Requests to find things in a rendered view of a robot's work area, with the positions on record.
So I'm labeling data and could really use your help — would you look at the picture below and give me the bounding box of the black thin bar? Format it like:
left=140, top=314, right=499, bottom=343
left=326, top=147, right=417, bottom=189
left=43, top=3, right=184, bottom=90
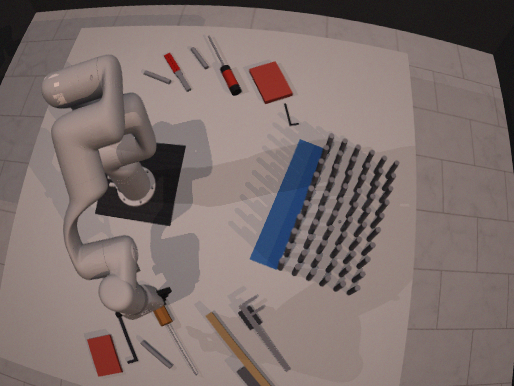
left=118, top=317, right=138, bottom=364

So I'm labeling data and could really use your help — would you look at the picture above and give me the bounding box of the dark grey cylinder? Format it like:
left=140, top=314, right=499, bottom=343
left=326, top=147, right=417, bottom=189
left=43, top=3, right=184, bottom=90
left=345, top=156, right=357, bottom=175
left=318, top=191, right=329, bottom=207
left=305, top=185, right=314, bottom=202
left=297, top=250, right=307, bottom=263
left=366, top=181, right=380, bottom=198
left=144, top=71, right=171, bottom=84
left=351, top=271, right=366, bottom=283
left=361, top=242, right=376, bottom=256
left=362, top=194, right=376, bottom=211
left=190, top=47, right=209, bottom=69
left=341, top=170, right=353, bottom=188
left=316, top=240, right=327, bottom=254
left=339, top=138, right=348, bottom=153
left=326, top=210, right=338, bottom=226
left=353, top=174, right=366, bottom=193
left=358, top=207, right=371, bottom=224
left=330, top=163, right=339, bottom=178
left=385, top=160, right=400, bottom=179
left=362, top=150, right=375, bottom=168
left=349, top=236, right=362, bottom=251
left=339, top=265, right=352, bottom=278
left=306, top=269, right=317, bottom=281
left=315, top=158, right=324, bottom=174
left=300, top=200, right=310, bottom=218
left=322, top=225, right=334, bottom=240
left=277, top=258, right=286, bottom=271
left=370, top=213, right=385, bottom=229
left=289, top=228, right=298, bottom=244
left=140, top=340, right=173, bottom=369
left=336, top=183, right=349, bottom=201
left=325, top=260, right=338, bottom=273
left=333, top=281, right=346, bottom=292
left=346, top=202, right=359, bottom=218
left=343, top=251, right=356, bottom=264
left=308, top=219, right=319, bottom=234
left=382, top=173, right=396, bottom=191
left=332, top=151, right=343, bottom=169
left=354, top=222, right=367, bottom=237
left=314, top=205, right=325, bottom=220
left=335, top=231, right=348, bottom=246
left=310, top=172, right=320, bottom=190
left=311, top=255, right=322, bottom=268
left=330, top=244, right=342, bottom=259
left=326, top=133, right=334, bottom=154
left=284, top=243, right=292, bottom=257
left=320, top=145, right=329, bottom=162
left=347, top=285, right=361, bottom=295
left=292, top=264, right=301, bottom=276
left=375, top=199, right=390, bottom=216
left=349, top=188, right=362, bottom=206
left=370, top=168, right=384, bottom=187
left=303, top=234, right=314, bottom=249
left=325, top=177, right=335, bottom=193
left=351, top=144, right=361, bottom=158
left=356, top=256, right=371, bottom=269
left=358, top=163, right=371, bottom=181
left=319, top=275, right=331, bottom=287
left=294, top=214, right=303, bottom=230
left=379, top=186, right=393, bottom=203
left=374, top=155, right=387, bottom=174
left=332, top=197, right=344, bottom=212
left=340, top=216, right=353, bottom=232
left=366, top=227, right=381, bottom=242

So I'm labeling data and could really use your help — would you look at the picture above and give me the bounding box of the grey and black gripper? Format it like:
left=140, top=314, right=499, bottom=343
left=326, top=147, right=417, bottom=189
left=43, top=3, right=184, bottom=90
left=115, top=285, right=172, bottom=320

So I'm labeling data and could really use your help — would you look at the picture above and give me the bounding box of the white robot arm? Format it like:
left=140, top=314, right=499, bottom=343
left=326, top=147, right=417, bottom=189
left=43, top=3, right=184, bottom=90
left=41, top=55, right=157, bottom=315

